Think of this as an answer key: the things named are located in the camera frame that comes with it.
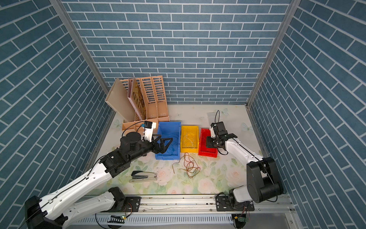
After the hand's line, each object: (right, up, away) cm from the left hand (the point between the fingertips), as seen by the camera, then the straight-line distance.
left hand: (170, 139), depth 69 cm
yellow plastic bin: (+13, +2, +33) cm, 35 cm away
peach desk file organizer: (-20, +32, +41) cm, 56 cm away
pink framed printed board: (-27, +24, +26) cm, 45 cm away
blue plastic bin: (-6, +1, +39) cm, 39 cm away
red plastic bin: (+18, -11, +22) cm, 30 cm away
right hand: (+22, -5, +21) cm, 31 cm away
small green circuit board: (+35, -40, +1) cm, 54 cm away
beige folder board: (-40, +23, +27) cm, 53 cm away
